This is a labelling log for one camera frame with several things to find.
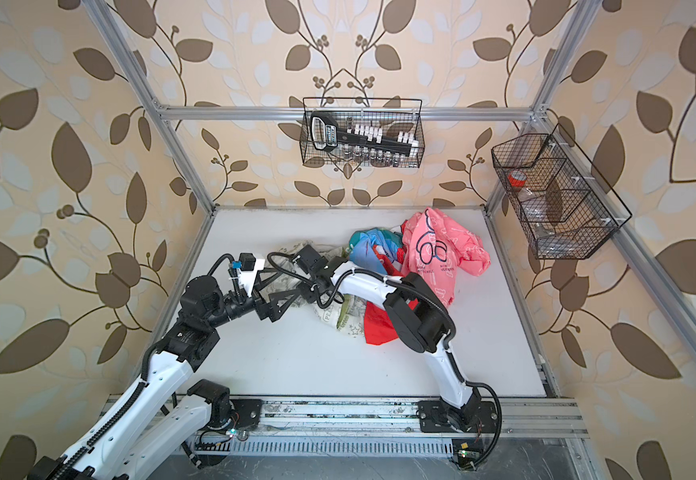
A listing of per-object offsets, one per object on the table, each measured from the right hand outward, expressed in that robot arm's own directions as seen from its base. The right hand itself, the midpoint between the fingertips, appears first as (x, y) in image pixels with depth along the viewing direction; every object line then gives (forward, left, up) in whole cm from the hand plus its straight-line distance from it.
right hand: (309, 290), depth 93 cm
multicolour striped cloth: (+13, -24, +3) cm, 27 cm away
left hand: (-10, +1, +22) cm, 24 cm away
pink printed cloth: (+6, -39, +12) cm, 42 cm away
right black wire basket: (+4, -68, +30) cm, 74 cm away
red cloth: (-13, -21, 0) cm, 25 cm away
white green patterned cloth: (-10, -11, +5) cm, 16 cm away
